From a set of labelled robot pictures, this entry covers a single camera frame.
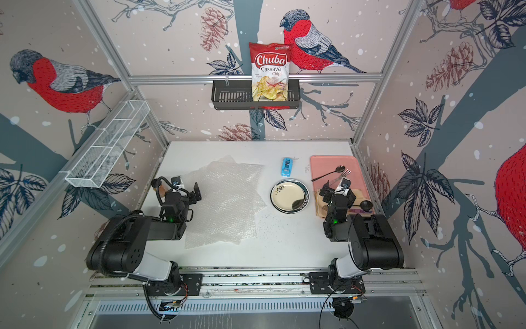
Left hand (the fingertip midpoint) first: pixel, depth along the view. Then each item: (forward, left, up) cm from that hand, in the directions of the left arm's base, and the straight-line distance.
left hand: (189, 180), depth 91 cm
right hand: (-1, -68, 0) cm, 68 cm away
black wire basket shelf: (+34, -22, +23) cm, 46 cm away
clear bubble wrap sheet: (-5, -18, -9) cm, 21 cm away
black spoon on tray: (+14, -74, -10) cm, 76 cm away
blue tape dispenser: (+14, -46, -9) cm, 49 cm away
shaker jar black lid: (0, +16, -2) cm, 16 cm away
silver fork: (+10, -76, -8) cm, 77 cm away
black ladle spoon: (-8, -82, -9) cm, 82 cm away
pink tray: (+15, -70, -11) cm, 73 cm away
